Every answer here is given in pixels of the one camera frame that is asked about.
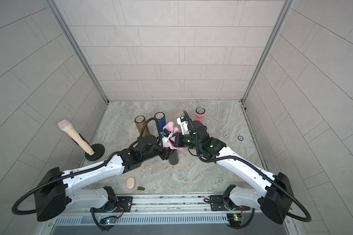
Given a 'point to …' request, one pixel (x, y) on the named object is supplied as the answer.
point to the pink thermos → (199, 114)
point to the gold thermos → (139, 121)
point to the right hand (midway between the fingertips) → (167, 140)
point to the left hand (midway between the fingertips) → (176, 144)
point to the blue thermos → (161, 119)
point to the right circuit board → (235, 219)
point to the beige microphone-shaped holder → (93, 152)
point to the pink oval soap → (130, 182)
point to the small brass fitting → (140, 188)
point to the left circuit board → (111, 221)
